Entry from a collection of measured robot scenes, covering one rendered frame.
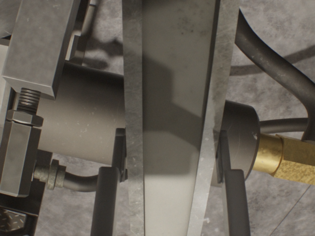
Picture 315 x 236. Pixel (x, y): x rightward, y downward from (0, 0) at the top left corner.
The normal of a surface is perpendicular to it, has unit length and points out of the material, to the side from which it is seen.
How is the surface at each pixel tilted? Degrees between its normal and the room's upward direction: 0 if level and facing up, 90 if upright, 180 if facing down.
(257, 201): 0
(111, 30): 0
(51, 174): 45
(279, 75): 36
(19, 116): 41
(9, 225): 0
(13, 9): 56
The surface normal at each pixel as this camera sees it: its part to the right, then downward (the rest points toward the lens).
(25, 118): 0.11, -0.07
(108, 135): 0.08, 0.32
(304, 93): -0.59, 0.18
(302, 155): 0.23, -0.37
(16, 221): 0.00, 0.59
